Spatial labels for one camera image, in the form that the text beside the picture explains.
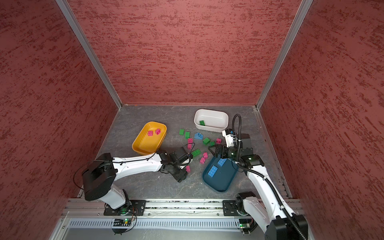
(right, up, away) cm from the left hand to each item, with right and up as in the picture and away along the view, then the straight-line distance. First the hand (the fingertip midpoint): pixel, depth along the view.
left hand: (179, 176), depth 83 cm
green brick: (-1, +24, +21) cm, 31 cm away
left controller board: (-28, -21, -10) cm, 37 cm away
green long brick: (+9, +11, +10) cm, 18 cm away
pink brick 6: (+13, +7, +7) cm, 17 cm away
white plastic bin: (+24, +31, +30) cm, 49 cm away
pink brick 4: (+5, +4, +2) cm, 6 cm away
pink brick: (+24, +18, +15) cm, 34 cm away
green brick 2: (+3, +21, +17) cm, 28 cm away
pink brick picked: (-18, +24, +20) cm, 36 cm away
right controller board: (+33, -19, -12) cm, 40 cm away
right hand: (+19, +15, -4) cm, 25 cm away
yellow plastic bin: (-22, +19, +16) cm, 34 cm away
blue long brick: (+19, +2, +3) cm, 19 cm away
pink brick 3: (+5, +15, +13) cm, 20 cm away
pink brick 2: (+5, +18, +15) cm, 24 cm away
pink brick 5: (+15, +10, +9) cm, 20 cm away
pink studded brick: (-23, +23, +20) cm, 38 cm away
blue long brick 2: (+25, +6, +7) cm, 27 cm away
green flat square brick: (+20, +16, +15) cm, 30 cm away
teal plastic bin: (+26, 0, +1) cm, 26 cm away
